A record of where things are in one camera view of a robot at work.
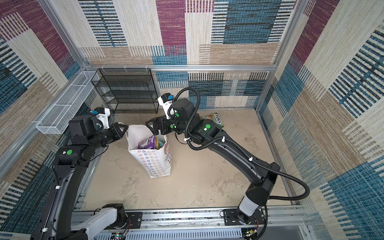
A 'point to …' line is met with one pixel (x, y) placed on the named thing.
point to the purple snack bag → (148, 143)
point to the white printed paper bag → (157, 162)
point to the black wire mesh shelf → (127, 90)
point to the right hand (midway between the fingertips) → (155, 123)
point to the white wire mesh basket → (56, 121)
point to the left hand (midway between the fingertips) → (127, 123)
